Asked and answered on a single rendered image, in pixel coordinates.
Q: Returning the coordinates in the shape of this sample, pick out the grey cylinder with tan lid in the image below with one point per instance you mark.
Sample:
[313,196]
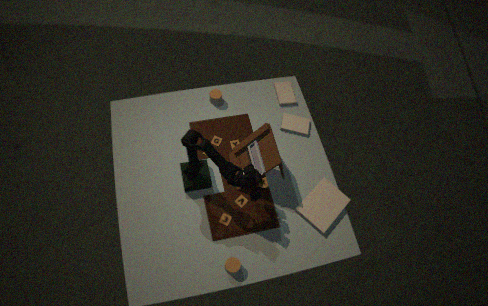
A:
[232,265]
[215,96]

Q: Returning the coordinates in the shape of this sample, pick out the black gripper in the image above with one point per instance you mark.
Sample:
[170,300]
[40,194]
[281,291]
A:
[256,192]

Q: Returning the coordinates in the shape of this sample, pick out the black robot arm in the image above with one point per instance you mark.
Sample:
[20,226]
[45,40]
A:
[227,169]

